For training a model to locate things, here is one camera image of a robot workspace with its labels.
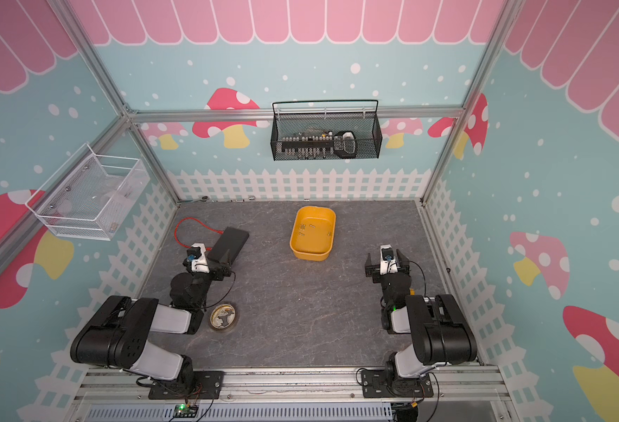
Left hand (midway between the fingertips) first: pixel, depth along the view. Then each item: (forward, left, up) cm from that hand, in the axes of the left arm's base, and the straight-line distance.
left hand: (218, 252), depth 89 cm
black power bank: (+13, +4, -15) cm, 20 cm away
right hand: (+1, -57, 0) cm, 57 cm away
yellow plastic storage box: (+18, -31, -12) cm, 38 cm away
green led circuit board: (-43, +2, -14) cm, 46 cm away
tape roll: (-18, -3, -11) cm, 21 cm away
